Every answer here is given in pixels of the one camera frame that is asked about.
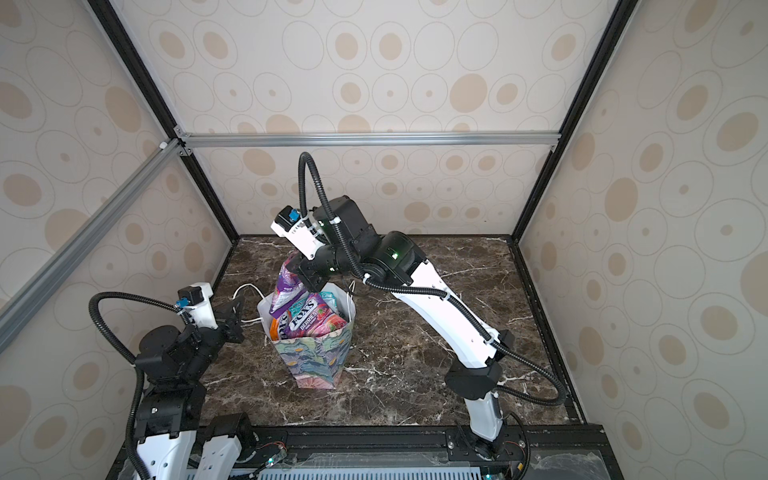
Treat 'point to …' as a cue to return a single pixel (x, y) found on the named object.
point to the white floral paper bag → (315, 361)
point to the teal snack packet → (330, 298)
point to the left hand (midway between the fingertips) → (250, 295)
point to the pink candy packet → (314, 316)
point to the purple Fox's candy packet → (289, 290)
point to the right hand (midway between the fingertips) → (290, 266)
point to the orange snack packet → (274, 327)
